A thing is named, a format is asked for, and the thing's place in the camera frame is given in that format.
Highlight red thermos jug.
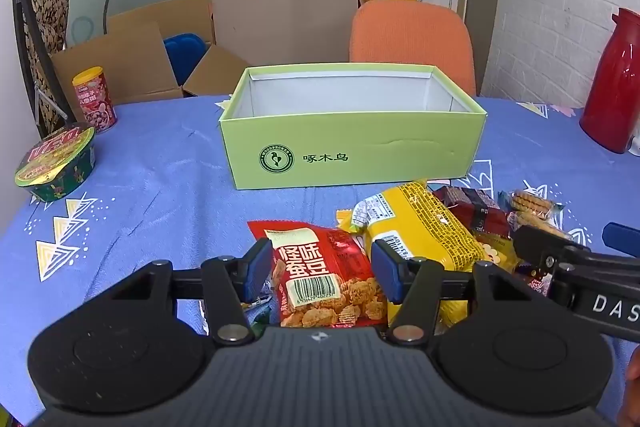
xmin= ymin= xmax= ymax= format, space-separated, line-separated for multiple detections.
xmin=579 ymin=8 xmax=640 ymax=154

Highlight red snack can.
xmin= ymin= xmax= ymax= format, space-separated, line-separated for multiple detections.
xmin=72 ymin=66 xmax=117 ymax=134

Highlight orange chair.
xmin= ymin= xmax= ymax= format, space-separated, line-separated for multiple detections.
xmin=348 ymin=0 xmax=477 ymax=96

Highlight large yellow snack packet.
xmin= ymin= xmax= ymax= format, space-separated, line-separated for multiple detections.
xmin=352 ymin=181 xmax=487 ymax=328

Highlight person's right hand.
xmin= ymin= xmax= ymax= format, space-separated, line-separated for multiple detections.
xmin=621 ymin=349 xmax=640 ymax=427

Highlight blue patterned tablecloth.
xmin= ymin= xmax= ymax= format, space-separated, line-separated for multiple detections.
xmin=0 ymin=94 xmax=640 ymax=427

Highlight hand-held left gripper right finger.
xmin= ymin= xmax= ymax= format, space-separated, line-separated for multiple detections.
xmin=370 ymin=238 xmax=541 ymax=344

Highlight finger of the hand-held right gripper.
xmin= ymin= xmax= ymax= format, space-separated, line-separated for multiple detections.
xmin=511 ymin=225 xmax=593 ymax=281
xmin=601 ymin=221 xmax=640 ymax=258

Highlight clear biscuit packet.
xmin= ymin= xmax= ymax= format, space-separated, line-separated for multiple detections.
xmin=500 ymin=188 xmax=571 ymax=240

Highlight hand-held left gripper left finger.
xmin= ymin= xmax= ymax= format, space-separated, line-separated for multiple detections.
xmin=100 ymin=238 xmax=275 ymax=344

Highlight open brown cardboard box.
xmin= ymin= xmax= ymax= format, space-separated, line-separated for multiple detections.
xmin=50 ymin=0 xmax=251 ymax=118

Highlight dark red snack packet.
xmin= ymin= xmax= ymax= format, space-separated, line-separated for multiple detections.
xmin=431 ymin=185 xmax=512 ymax=239

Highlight green instant noodle bowl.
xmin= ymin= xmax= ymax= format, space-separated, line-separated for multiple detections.
xmin=14 ymin=123 xmax=97 ymax=202

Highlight blue plastic container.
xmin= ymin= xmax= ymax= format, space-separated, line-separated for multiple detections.
xmin=162 ymin=34 xmax=211 ymax=85

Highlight light green cardboard box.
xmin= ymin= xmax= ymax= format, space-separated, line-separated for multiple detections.
xmin=218 ymin=65 xmax=487 ymax=190

